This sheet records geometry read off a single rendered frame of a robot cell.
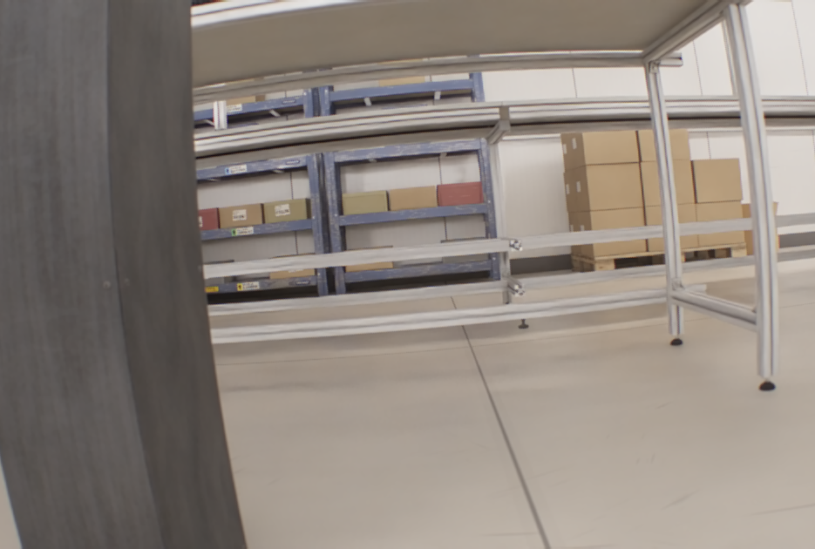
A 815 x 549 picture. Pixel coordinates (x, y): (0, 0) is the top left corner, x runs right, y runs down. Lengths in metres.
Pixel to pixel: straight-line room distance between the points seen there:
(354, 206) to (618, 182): 1.85
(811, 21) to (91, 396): 6.76
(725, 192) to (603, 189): 0.93
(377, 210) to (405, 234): 0.53
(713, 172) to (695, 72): 1.41
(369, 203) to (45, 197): 4.52
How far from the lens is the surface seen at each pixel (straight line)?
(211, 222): 5.44
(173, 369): 0.90
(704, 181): 5.10
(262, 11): 1.52
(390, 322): 2.30
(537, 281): 3.31
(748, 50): 1.75
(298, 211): 5.31
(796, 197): 6.63
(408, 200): 5.26
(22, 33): 0.91
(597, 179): 4.85
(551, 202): 5.81
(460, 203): 5.28
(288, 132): 3.04
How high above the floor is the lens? 0.46
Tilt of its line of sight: 3 degrees down
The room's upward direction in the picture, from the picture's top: 5 degrees counter-clockwise
